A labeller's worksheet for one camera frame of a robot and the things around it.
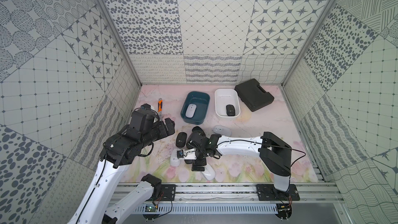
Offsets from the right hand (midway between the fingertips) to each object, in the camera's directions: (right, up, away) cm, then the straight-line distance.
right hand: (194, 158), depth 82 cm
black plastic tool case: (+40, +35, +26) cm, 59 cm away
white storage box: (+22, +34, +32) cm, 52 cm away
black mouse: (+23, +25, +20) cm, 39 cm away
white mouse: (-4, +25, +22) cm, 33 cm away
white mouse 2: (+17, +12, +13) cm, 24 cm away
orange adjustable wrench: (-27, +28, +25) cm, 46 cm away
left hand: (-9, +21, -17) cm, 29 cm away
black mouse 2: (-8, +9, +6) cm, 13 cm away
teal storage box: (+3, +31, +28) cm, 42 cm away
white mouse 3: (-11, -1, -1) cm, 11 cm away
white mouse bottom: (+8, -6, -4) cm, 11 cm away
